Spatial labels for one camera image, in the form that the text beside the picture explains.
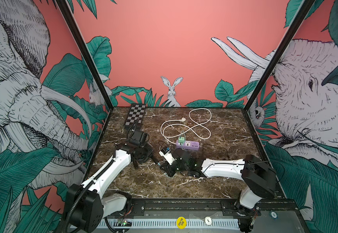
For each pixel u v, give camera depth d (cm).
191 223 70
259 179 45
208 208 76
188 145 95
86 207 39
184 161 63
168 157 73
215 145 99
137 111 114
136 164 88
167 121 111
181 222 70
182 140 93
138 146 63
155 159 79
